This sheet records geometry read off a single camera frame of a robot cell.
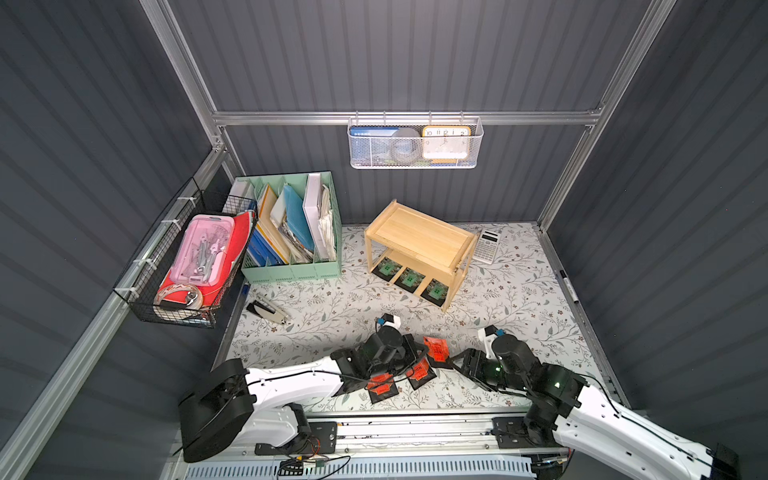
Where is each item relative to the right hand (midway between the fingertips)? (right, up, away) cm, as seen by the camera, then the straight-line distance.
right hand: (458, 365), depth 75 cm
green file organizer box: (-47, +35, +19) cm, 62 cm away
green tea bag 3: (-2, +16, +23) cm, 28 cm away
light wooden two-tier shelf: (-4, +30, +13) cm, 33 cm away
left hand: (-7, +4, -1) cm, 8 cm away
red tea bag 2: (-9, -5, +8) cm, 13 cm away
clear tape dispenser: (-62, +18, -9) cm, 65 cm away
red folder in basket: (-56, +35, +3) cm, 67 cm away
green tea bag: (-18, +23, +30) cm, 42 cm away
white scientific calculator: (+19, +31, +37) cm, 52 cm away
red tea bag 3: (-19, -2, -8) cm, 21 cm away
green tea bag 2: (-10, +19, +27) cm, 34 cm away
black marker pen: (+48, +16, +32) cm, 60 cm away
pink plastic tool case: (-63, +29, -3) cm, 69 cm away
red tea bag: (-5, +2, +3) cm, 6 cm away
